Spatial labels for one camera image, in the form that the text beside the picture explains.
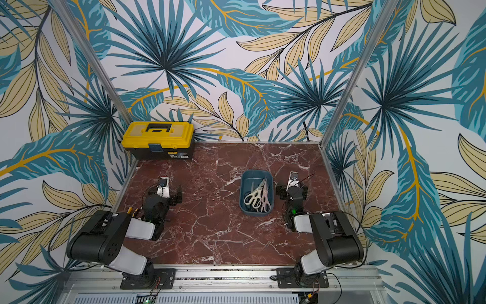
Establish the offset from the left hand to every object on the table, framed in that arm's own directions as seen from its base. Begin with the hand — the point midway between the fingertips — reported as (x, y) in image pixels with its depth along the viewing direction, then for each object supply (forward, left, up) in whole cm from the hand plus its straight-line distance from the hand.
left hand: (169, 186), depth 91 cm
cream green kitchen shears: (-3, -41, -4) cm, 42 cm away
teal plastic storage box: (+12, -43, -8) cm, 45 cm away
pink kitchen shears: (-6, -46, -4) cm, 46 cm away
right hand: (+3, -59, +2) cm, 60 cm away
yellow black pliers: (-10, +18, -7) cm, 22 cm away
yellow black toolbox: (+24, +9, +7) cm, 27 cm away
